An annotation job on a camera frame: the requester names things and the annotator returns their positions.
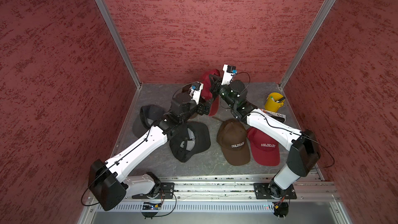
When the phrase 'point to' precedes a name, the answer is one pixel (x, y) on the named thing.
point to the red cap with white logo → (265, 151)
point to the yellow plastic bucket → (271, 103)
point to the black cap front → (192, 139)
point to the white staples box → (273, 113)
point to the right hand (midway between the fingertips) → (208, 78)
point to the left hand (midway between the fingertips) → (203, 98)
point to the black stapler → (280, 118)
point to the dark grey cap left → (148, 113)
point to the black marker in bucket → (281, 99)
